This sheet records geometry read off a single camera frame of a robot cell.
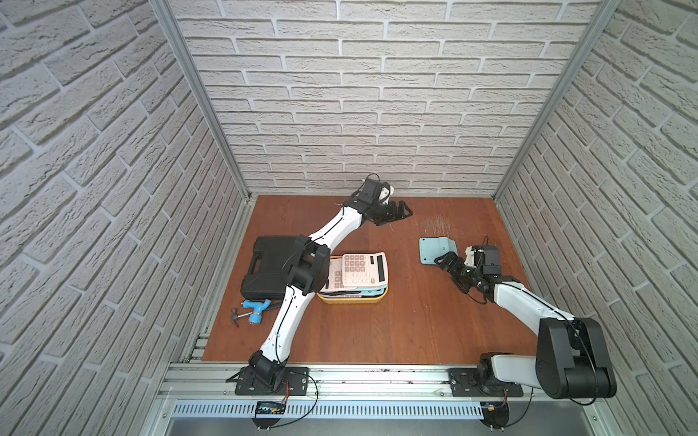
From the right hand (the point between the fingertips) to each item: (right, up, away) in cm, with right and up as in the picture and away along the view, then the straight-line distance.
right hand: (445, 266), depth 91 cm
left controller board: (-55, -36, -18) cm, 68 cm away
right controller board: (+6, -35, -22) cm, 41 cm away
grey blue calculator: (-25, -7, -6) cm, 27 cm away
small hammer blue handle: (-63, -15, -8) cm, 65 cm away
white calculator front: (-35, -1, -8) cm, 36 cm away
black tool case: (-61, -4, -3) cm, 61 cm away
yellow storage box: (-31, -7, -6) cm, 33 cm away
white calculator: (-28, 0, -6) cm, 29 cm away
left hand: (-16, +21, +7) cm, 28 cm away
